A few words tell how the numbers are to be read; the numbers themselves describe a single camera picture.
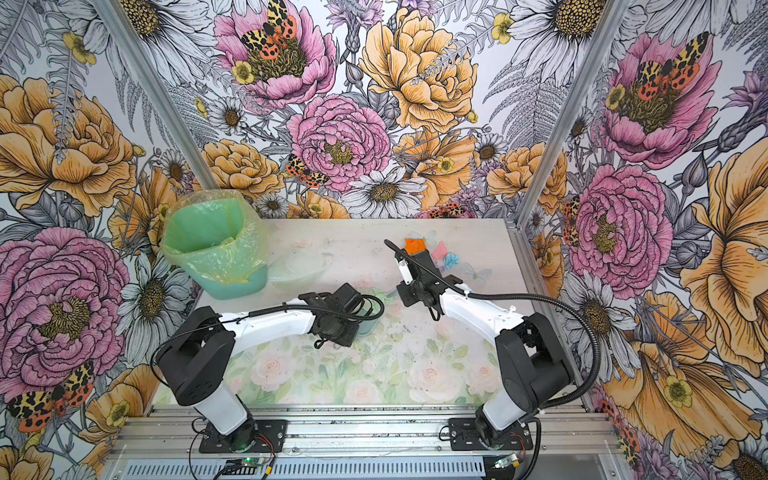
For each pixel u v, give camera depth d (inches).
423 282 27.1
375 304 30.8
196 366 18.0
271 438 29.0
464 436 28.8
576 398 17.7
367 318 30.0
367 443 29.4
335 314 26.9
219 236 39.0
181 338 18.1
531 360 17.9
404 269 32.5
